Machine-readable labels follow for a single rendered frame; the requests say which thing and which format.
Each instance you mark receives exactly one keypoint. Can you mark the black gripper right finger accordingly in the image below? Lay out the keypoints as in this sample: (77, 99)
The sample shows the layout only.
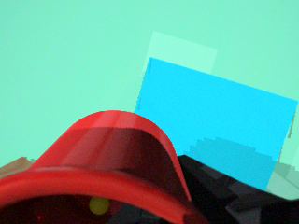
(223, 199)

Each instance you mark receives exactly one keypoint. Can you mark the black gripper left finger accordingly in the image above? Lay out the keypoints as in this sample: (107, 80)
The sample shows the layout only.
(130, 214)

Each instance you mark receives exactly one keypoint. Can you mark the red cup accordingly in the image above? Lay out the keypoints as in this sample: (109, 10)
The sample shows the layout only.
(112, 154)

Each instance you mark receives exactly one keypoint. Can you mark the light wooden beam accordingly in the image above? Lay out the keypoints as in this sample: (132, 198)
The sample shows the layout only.
(14, 167)

